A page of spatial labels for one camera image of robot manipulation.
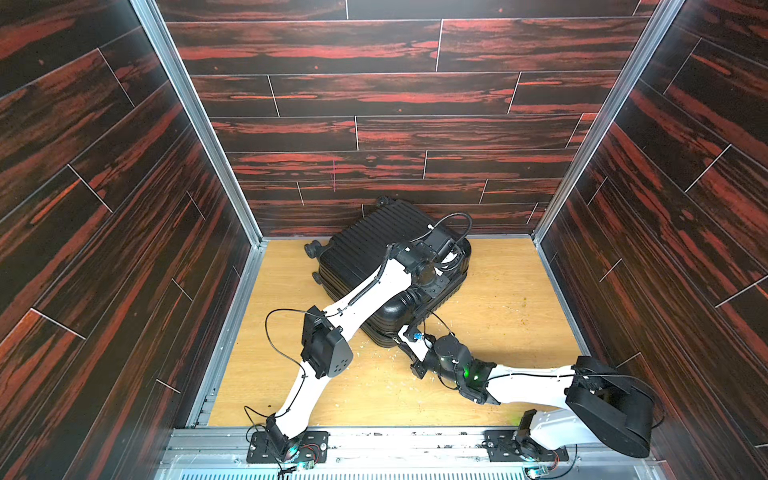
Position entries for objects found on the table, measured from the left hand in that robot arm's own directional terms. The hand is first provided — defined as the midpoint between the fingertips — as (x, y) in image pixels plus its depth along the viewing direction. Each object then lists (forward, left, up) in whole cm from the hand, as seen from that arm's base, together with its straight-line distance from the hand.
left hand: (436, 282), depth 84 cm
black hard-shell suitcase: (+7, +24, +4) cm, 25 cm away
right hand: (-13, +9, -10) cm, 19 cm away
